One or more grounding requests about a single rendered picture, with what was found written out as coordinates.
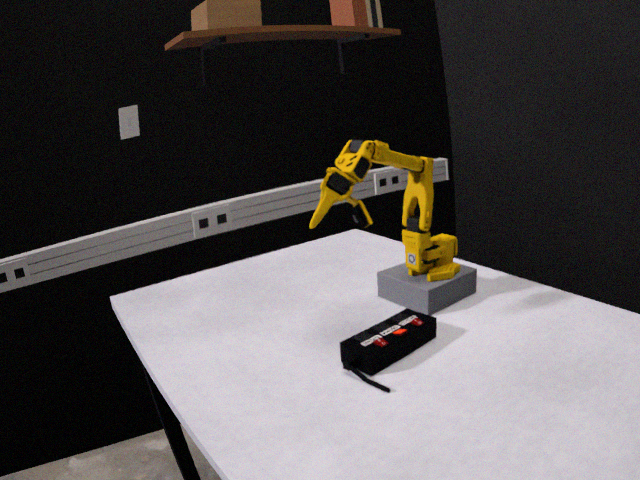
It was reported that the black power strip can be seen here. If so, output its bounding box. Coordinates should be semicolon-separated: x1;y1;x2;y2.
340;308;437;392

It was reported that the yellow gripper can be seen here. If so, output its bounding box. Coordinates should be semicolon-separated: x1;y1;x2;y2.
310;168;373;229

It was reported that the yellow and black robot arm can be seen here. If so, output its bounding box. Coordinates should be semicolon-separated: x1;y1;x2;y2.
335;139;460;282

